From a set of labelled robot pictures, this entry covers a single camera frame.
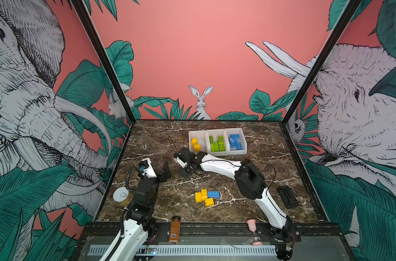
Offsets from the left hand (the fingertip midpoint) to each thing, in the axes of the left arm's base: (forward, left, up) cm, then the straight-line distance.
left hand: (159, 160), depth 77 cm
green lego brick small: (+19, -35, -18) cm, 43 cm away
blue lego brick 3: (+19, -46, -17) cm, 53 cm away
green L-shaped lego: (+25, -29, -17) cm, 41 cm away
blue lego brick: (+28, -45, -18) cm, 56 cm away
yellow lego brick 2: (+19, -19, -17) cm, 31 cm away
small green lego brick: (+17, -30, -16) cm, 38 cm away
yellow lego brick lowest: (-16, -24, -17) cm, 34 cm away
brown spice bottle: (-28, -8, -14) cm, 32 cm away
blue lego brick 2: (+20, -42, -16) cm, 49 cm away
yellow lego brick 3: (-13, -19, -17) cm, 28 cm away
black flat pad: (-15, -66, -17) cm, 70 cm away
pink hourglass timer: (-27, -44, -16) cm, 54 cm away
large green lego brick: (+22, -34, -15) cm, 44 cm away
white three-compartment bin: (+22, -31, -17) cm, 42 cm away
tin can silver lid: (-11, +20, -13) cm, 27 cm away
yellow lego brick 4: (-12, -22, -17) cm, 30 cm away
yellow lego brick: (+24, -17, -17) cm, 33 cm away
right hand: (+2, -10, -16) cm, 19 cm away
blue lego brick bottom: (-12, -27, -17) cm, 34 cm away
